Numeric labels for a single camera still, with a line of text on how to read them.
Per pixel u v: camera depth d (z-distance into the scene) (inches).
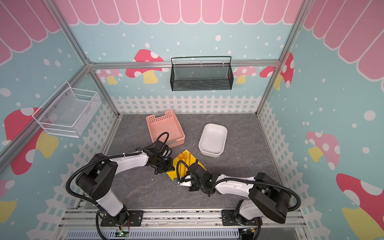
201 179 25.0
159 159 31.2
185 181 27.4
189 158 37.7
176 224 29.2
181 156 37.9
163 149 30.7
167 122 45.5
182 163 24.2
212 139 41.6
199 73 37.0
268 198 16.9
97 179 18.5
